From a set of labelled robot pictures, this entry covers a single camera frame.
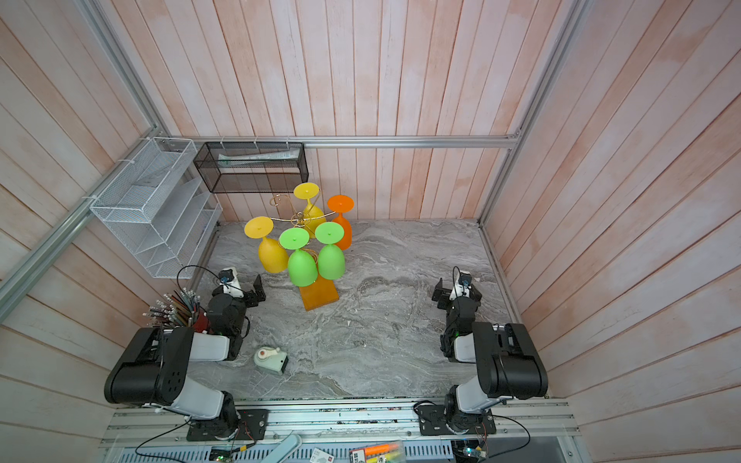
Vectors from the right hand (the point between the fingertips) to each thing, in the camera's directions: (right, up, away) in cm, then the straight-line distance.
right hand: (456, 279), depth 91 cm
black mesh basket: (-72, +41, +14) cm, 84 cm away
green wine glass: (-47, +4, -16) cm, 49 cm away
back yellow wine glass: (-45, +20, -10) cm, 50 cm away
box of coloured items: (-24, -41, -21) cm, 52 cm away
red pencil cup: (-85, -8, -8) cm, 85 cm away
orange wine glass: (-36, +23, -11) cm, 44 cm away
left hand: (-68, 0, 0) cm, 68 cm away
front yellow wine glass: (-55, +9, -13) cm, 58 cm away
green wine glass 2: (-39, +7, -14) cm, 42 cm away
